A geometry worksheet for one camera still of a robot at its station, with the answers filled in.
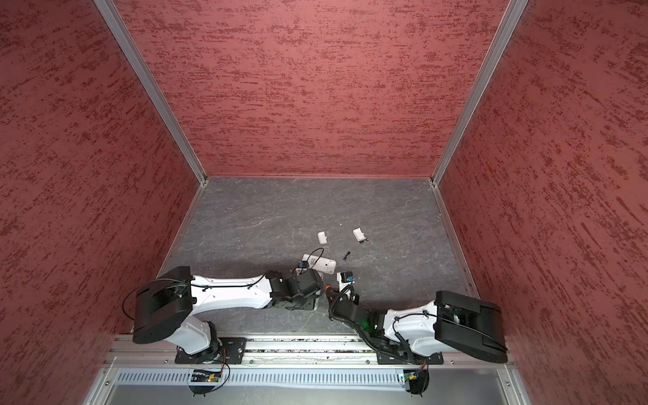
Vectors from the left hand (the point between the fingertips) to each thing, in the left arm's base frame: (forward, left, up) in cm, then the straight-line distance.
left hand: (308, 308), depth 83 cm
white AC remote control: (+16, -4, +1) cm, 16 cm away
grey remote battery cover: (+28, -4, 0) cm, 28 cm away
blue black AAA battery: (+21, -14, +1) cm, 25 cm away
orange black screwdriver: (+5, -7, +2) cm, 9 cm away
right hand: (+2, -6, +1) cm, 7 cm away
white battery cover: (+30, -19, 0) cm, 35 cm away
